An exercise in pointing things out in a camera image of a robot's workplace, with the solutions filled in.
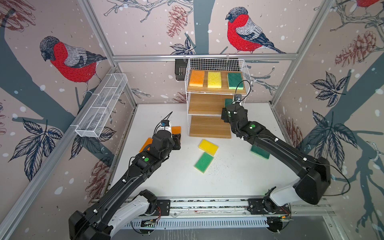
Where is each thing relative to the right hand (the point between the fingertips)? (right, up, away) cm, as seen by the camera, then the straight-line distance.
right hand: (228, 111), depth 79 cm
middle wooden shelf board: (-11, +5, +7) cm, 13 cm away
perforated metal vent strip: (-28, -54, -9) cm, 61 cm away
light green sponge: (-13, -31, +9) cm, 35 cm away
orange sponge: (-32, -13, +24) cm, 42 cm away
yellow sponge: (-9, -23, +18) cm, 31 cm away
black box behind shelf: (-27, +29, +15) cm, 43 cm away
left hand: (-27, -12, -5) cm, 30 cm away
